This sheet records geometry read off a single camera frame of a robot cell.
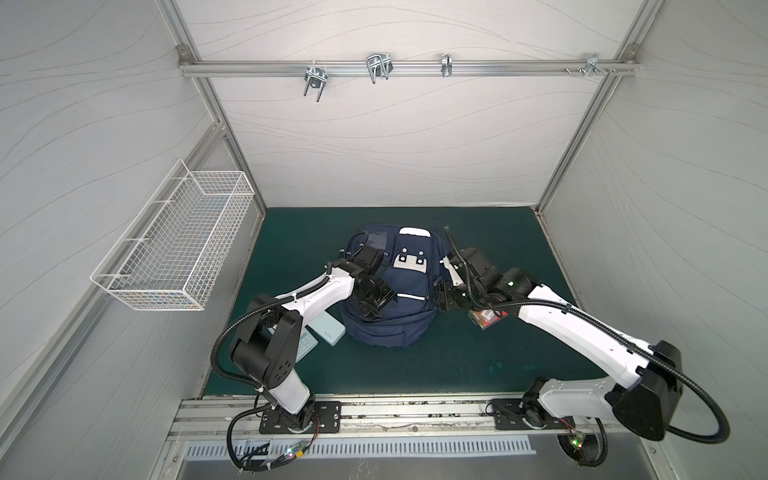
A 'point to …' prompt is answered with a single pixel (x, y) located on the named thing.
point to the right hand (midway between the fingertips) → (443, 290)
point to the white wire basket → (172, 255)
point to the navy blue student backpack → (410, 261)
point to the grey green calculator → (306, 344)
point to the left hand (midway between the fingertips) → (399, 301)
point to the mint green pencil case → (329, 328)
